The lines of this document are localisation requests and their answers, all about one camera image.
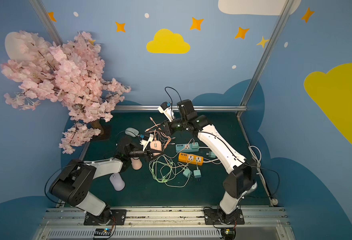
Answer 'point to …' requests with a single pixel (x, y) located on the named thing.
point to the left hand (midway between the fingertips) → (164, 148)
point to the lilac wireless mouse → (117, 181)
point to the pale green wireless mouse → (132, 132)
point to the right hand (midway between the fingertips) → (160, 127)
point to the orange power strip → (191, 158)
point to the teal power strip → (185, 147)
